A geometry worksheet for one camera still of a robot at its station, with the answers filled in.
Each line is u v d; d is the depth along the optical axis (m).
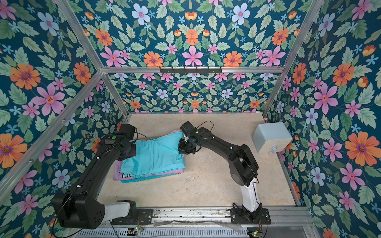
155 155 0.84
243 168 0.50
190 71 0.93
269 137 0.87
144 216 0.74
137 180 0.76
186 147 0.76
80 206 0.38
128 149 0.65
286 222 0.72
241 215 0.75
